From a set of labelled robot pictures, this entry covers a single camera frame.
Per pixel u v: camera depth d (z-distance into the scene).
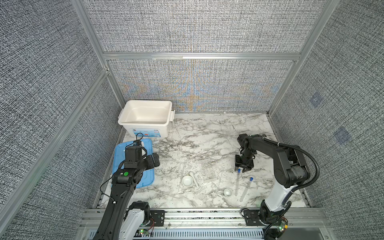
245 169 0.87
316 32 0.77
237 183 0.85
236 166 0.84
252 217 0.73
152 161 0.69
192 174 0.87
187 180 0.84
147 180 0.86
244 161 0.80
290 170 0.49
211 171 0.89
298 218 0.75
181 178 0.86
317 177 0.45
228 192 0.80
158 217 0.73
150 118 1.16
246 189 0.83
